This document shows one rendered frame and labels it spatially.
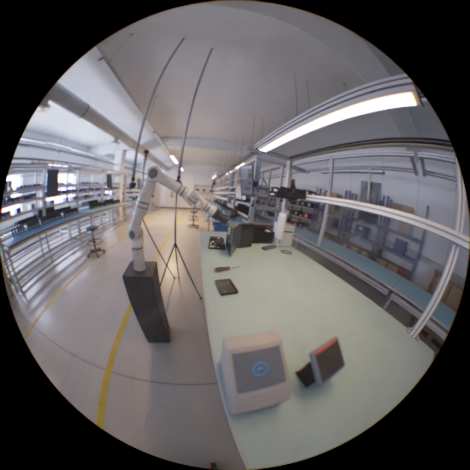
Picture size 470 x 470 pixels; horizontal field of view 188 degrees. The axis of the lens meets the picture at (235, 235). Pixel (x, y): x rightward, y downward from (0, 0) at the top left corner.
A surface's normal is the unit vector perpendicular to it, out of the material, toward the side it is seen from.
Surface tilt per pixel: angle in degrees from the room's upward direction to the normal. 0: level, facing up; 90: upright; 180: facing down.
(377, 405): 0
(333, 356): 32
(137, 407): 0
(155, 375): 0
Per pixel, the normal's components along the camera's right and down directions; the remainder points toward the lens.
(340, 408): 0.11, -0.96
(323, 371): 0.25, -0.66
